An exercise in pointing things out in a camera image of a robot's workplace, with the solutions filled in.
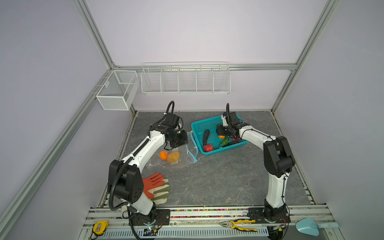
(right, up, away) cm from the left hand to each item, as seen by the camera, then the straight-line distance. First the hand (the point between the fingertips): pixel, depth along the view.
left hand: (189, 143), depth 83 cm
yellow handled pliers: (+21, -37, -12) cm, 44 cm away
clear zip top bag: (-4, -8, +7) cm, 12 cm away
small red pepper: (+11, -4, +8) cm, 15 cm away
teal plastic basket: (+5, +7, +21) cm, 23 cm away
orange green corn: (+20, +3, +11) cm, 23 cm away
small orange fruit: (-16, -8, +8) cm, 20 cm away
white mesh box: (-49, +34, +19) cm, 62 cm away
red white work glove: (-18, -25, 0) cm, 31 cm away
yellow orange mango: (-10, -9, +6) cm, 15 cm away
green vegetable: (+24, 0, +16) cm, 29 cm away
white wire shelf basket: (-3, +42, +16) cm, 45 cm away
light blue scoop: (+58, -38, -12) cm, 70 cm away
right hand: (+20, +6, +16) cm, 26 cm away
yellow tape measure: (-41, -38, -13) cm, 58 cm away
